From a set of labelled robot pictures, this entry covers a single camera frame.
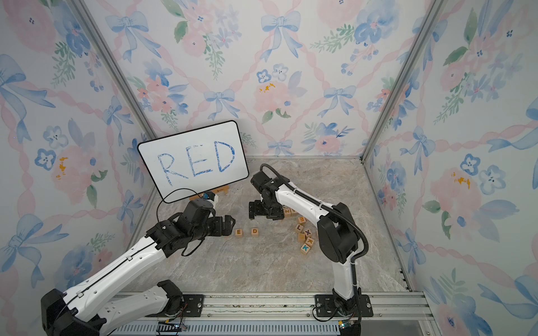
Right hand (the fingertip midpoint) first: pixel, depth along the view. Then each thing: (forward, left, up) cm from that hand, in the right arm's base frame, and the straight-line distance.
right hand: (261, 216), depth 87 cm
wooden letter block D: (-4, +3, -6) cm, 8 cm away
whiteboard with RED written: (+19, +32, +12) cm, 39 cm away
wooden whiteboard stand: (+16, +21, -3) cm, 26 cm away
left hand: (-6, +12, +8) cm, 16 cm away
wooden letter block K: (-11, -18, -7) cm, 22 cm away
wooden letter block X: (-4, -20, -7) cm, 22 cm away
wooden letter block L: (-2, -16, -6) cm, 17 cm away
